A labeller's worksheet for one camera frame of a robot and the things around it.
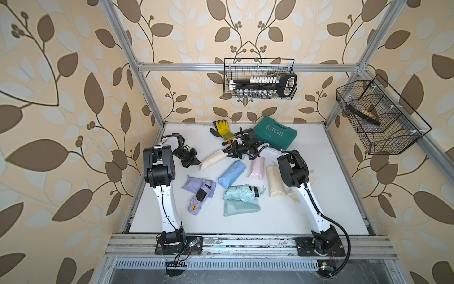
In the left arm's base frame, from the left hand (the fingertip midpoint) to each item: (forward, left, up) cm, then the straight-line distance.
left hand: (196, 160), depth 100 cm
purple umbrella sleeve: (-15, 0, +1) cm, 15 cm away
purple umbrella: (-22, -6, +2) cm, 23 cm away
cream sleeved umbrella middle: (-16, -44, +1) cm, 47 cm away
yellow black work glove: (+24, -14, 0) cm, 27 cm away
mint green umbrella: (-20, -27, +3) cm, 34 cm away
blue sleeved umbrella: (-9, -20, +1) cm, 22 cm away
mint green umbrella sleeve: (-26, -21, 0) cm, 33 cm away
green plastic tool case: (+18, -47, +4) cm, 50 cm away
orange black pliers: (+13, -19, +1) cm, 23 cm away
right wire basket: (-2, -85, +34) cm, 91 cm away
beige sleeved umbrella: (0, -9, +1) cm, 9 cm away
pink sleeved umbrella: (-5, -34, +1) cm, 35 cm away
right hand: (+5, -16, +1) cm, 17 cm away
